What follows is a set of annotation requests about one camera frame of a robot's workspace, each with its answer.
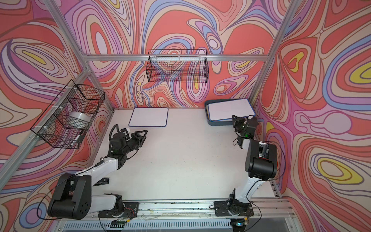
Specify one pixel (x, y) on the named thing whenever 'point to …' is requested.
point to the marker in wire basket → (77, 137)
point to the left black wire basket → (64, 122)
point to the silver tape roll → (78, 120)
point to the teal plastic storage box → (222, 123)
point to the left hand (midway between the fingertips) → (149, 134)
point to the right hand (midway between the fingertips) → (231, 117)
